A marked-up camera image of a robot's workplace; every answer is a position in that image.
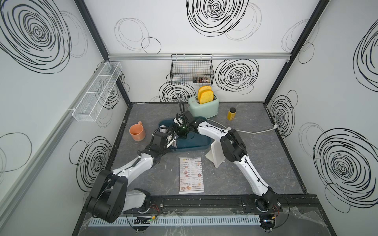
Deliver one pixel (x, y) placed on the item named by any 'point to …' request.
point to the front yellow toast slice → (206, 96)
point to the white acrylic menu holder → (215, 154)
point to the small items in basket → (200, 79)
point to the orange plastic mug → (138, 132)
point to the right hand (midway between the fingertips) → (169, 135)
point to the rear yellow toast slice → (202, 89)
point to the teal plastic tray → (196, 140)
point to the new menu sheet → (172, 141)
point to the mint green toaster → (207, 109)
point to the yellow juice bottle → (231, 114)
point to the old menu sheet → (190, 175)
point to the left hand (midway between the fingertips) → (160, 140)
